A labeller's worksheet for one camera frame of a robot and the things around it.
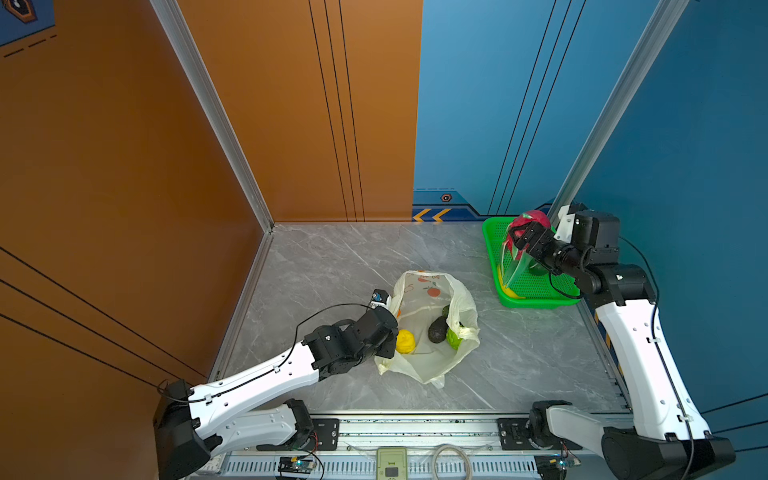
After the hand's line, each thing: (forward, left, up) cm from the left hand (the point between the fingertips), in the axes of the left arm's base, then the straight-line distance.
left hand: (394, 331), depth 75 cm
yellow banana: (+20, -38, -12) cm, 44 cm away
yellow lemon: (+1, -3, -9) cm, 10 cm away
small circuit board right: (-26, -38, -15) cm, 49 cm away
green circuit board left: (-26, +24, -17) cm, 40 cm away
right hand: (+15, -29, +19) cm, 38 cm away
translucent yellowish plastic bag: (+18, -8, -14) cm, 24 cm away
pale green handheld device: (-26, 0, -13) cm, 29 cm away
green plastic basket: (+25, -43, -14) cm, 52 cm away
